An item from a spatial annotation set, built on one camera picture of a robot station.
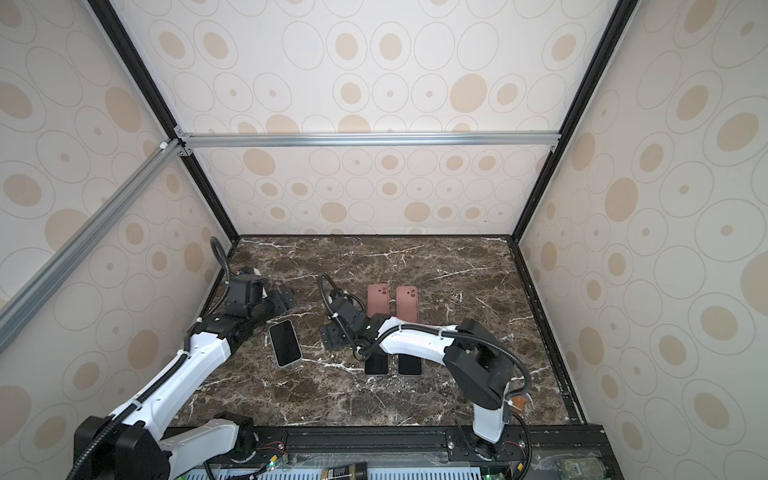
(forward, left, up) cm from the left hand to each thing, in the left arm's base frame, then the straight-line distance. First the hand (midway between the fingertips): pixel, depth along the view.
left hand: (291, 290), depth 83 cm
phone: (-8, +5, -18) cm, 20 cm away
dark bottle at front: (-40, -19, -12) cm, 47 cm away
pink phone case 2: (+7, -23, -17) cm, 30 cm away
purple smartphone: (-15, -33, -17) cm, 40 cm away
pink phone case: (+8, -33, -18) cm, 38 cm away
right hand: (-7, -12, -9) cm, 17 cm away
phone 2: (-15, -24, -16) cm, 32 cm away
